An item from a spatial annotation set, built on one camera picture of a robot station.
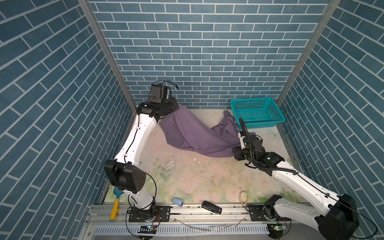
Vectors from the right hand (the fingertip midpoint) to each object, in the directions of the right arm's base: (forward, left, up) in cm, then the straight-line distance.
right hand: (235, 146), depth 82 cm
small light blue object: (-27, +30, -13) cm, 42 cm away
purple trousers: (+10, +7, -9) cm, 15 cm away
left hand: (+13, +33, +18) cm, 40 cm away
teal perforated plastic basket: (+43, -24, -15) cm, 51 cm away
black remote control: (-28, +12, -12) cm, 33 cm away
